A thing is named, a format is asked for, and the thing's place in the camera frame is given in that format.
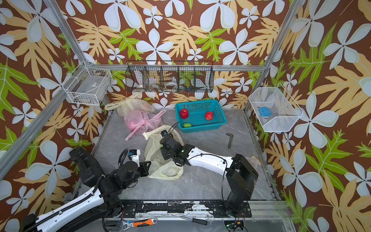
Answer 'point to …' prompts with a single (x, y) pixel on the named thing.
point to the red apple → (184, 113)
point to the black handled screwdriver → (196, 220)
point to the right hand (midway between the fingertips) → (164, 147)
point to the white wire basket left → (87, 85)
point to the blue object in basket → (264, 111)
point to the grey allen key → (231, 137)
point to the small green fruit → (187, 124)
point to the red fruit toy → (209, 115)
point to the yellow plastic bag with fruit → (162, 169)
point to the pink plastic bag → (138, 121)
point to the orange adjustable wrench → (132, 224)
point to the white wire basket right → (275, 110)
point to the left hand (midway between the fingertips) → (153, 161)
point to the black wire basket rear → (169, 76)
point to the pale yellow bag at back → (131, 102)
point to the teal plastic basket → (198, 108)
